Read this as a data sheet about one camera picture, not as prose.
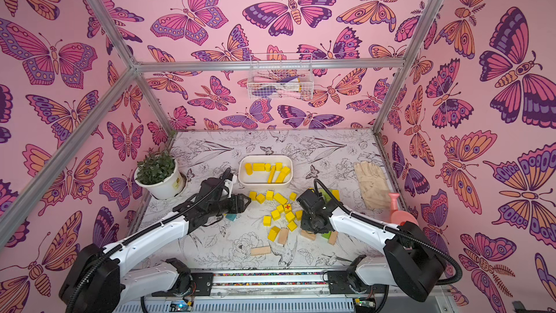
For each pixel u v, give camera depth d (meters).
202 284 0.73
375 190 0.97
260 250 0.81
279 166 1.03
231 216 0.86
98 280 0.39
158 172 0.83
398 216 0.77
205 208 0.64
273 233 0.84
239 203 0.74
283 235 0.85
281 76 0.96
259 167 1.02
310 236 0.82
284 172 1.01
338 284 0.73
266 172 1.03
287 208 0.90
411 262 0.41
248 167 1.00
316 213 0.66
